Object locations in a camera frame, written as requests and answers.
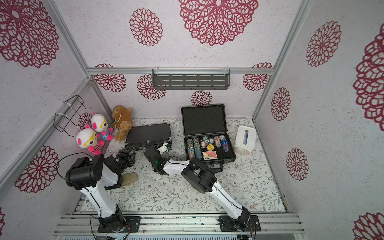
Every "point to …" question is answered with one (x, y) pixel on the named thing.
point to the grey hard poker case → (209, 120)
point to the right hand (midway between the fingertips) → (143, 142)
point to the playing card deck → (209, 155)
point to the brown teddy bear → (123, 121)
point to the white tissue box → (245, 140)
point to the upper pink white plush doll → (100, 124)
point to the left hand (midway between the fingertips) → (135, 147)
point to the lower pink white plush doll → (87, 138)
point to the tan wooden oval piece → (129, 178)
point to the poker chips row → (194, 145)
